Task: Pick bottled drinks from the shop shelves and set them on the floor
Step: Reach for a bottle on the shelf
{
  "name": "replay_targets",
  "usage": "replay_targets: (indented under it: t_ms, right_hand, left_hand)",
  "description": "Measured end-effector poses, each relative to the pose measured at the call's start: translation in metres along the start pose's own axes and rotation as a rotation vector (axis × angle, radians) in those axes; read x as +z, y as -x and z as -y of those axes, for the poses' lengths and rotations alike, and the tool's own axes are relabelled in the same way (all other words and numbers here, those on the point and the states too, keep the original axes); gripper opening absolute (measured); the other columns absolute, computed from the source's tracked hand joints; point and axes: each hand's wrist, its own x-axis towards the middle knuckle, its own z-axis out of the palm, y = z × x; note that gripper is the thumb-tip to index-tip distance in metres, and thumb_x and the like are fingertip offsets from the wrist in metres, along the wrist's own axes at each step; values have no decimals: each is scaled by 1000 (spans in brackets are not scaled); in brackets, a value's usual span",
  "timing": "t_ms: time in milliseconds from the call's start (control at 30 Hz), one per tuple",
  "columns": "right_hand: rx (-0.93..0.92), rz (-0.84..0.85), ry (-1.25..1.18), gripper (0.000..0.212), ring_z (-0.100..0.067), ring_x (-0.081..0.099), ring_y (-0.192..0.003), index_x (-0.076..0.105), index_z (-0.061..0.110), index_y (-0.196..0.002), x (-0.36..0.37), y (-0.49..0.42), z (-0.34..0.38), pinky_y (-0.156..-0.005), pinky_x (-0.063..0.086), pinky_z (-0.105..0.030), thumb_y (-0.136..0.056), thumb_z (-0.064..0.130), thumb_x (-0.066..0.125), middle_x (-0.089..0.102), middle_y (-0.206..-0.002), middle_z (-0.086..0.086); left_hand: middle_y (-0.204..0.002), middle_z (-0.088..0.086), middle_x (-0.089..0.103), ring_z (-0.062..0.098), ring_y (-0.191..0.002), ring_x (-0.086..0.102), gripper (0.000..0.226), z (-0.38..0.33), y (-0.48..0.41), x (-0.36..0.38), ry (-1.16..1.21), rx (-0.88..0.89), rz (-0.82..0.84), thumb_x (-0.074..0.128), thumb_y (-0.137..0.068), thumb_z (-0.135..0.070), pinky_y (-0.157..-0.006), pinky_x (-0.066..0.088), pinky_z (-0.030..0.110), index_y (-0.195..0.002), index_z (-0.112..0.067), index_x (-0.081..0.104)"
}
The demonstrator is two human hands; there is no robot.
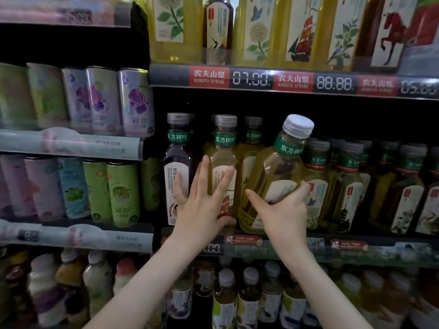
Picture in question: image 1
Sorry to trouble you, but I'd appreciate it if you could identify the drinks shelf unit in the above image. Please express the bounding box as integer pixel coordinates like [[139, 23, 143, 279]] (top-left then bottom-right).
[[0, 0, 439, 329]]

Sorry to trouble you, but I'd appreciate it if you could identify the row of pastel drink cans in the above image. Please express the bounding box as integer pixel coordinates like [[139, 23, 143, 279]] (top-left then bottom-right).
[[0, 154, 163, 229], [0, 61, 156, 139]]

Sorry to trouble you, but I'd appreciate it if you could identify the person's left hand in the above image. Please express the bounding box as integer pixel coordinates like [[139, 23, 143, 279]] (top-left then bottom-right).
[[166, 155, 237, 254]]

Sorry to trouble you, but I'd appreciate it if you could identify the person's right forearm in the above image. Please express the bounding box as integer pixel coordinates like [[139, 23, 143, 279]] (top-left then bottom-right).
[[278, 246, 375, 329]]

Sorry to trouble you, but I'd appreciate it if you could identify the red shelf price strip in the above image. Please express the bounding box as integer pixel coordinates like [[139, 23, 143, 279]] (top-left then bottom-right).
[[150, 64, 439, 100], [161, 229, 439, 268]]

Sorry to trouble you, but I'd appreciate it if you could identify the person's left forearm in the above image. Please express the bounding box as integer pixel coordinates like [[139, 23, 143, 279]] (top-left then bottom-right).
[[84, 243, 207, 329]]

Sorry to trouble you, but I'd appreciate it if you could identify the yellow tea bottle white cap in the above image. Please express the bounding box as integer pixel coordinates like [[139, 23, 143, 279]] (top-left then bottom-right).
[[236, 114, 315, 235]]

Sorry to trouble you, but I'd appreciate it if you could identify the person's right hand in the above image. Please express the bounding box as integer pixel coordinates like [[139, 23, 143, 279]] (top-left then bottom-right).
[[245, 180, 313, 261]]

